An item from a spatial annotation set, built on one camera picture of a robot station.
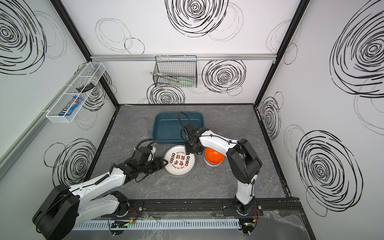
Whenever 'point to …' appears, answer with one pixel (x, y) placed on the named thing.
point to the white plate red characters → (179, 163)
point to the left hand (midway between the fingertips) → (167, 164)
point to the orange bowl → (213, 156)
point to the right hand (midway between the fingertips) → (187, 151)
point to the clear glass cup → (141, 123)
